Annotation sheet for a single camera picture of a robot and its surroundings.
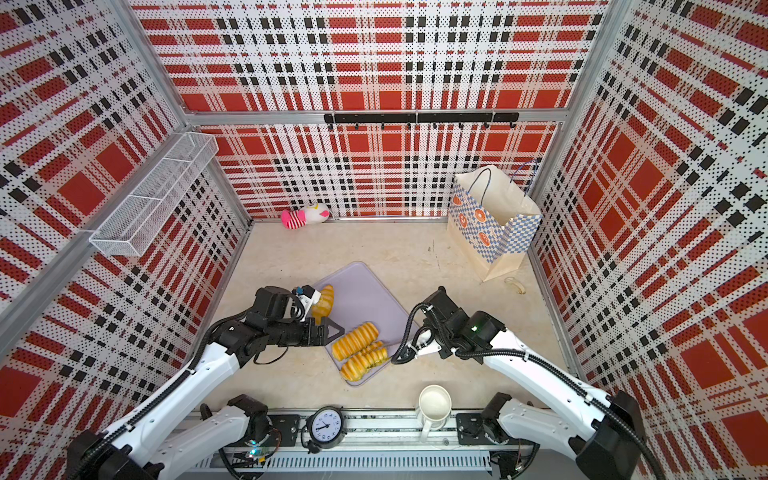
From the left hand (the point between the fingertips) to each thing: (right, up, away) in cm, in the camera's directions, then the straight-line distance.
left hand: (332, 338), depth 76 cm
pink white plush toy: (-23, +35, +39) cm, 57 cm away
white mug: (+26, -18, +1) cm, 32 cm away
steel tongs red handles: (+13, -8, +7) cm, 17 cm away
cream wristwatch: (+57, +11, +25) cm, 64 cm away
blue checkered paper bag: (+44, +31, +9) cm, 55 cm away
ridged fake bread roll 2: (+10, -6, +6) cm, 13 cm away
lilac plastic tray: (+4, +7, +24) cm, 25 cm away
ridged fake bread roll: (+4, -4, +10) cm, 12 cm away
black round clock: (-1, -21, -4) cm, 21 cm away
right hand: (+27, +3, +2) cm, 28 cm away
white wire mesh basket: (-67, +32, +17) cm, 76 cm away
